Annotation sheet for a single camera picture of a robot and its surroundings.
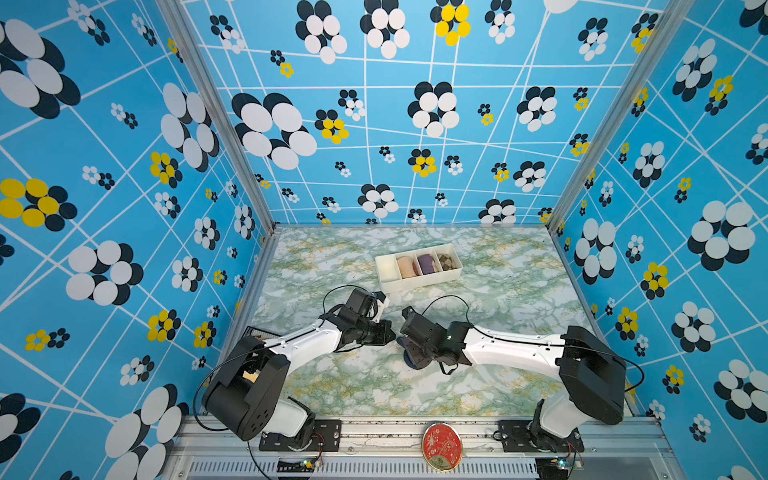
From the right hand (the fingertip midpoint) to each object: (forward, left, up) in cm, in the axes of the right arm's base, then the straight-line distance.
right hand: (416, 347), depth 85 cm
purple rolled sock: (+29, -4, +2) cm, 30 cm away
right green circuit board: (-27, -31, -5) cm, 42 cm away
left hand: (+3, +5, +2) cm, 6 cm away
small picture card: (+4, +49, 0) cm, 49 cm away
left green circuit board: (-28, +30, -5) cm, 41 cm away
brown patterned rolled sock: (+29, -11, +2) cm, 31 cm away
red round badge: (-24, -5, 0) cm, 25 cm away
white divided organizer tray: (+29, +9, -4) cm, 30 cm away
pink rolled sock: (+27, +2, +3) cm, 27 cm away
